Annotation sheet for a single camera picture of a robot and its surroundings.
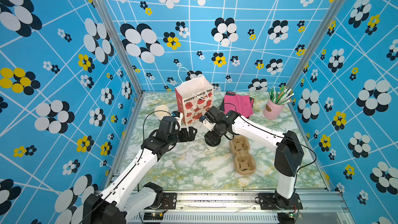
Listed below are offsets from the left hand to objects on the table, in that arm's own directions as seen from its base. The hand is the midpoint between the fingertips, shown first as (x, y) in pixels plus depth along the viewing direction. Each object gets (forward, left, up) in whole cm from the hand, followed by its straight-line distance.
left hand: (190, 130), depth 79 cm
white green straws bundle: (+22, -53, +2) cm, 57 cm away
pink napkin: (+28, -34, -14) cm, 47 cm away
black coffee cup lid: (-7, -11, +1) cm, 13 cm away
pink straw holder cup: (+20, -51, -9) cm, 56 cm away
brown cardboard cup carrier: (-11, -29, -15) cm, 35 cm away
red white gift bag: (+17, -2, +8) cm, 19 cm away
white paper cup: (-4, -12, -13) cm, 18 cm away
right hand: (+1, -12, -8) cm, 14 cm away
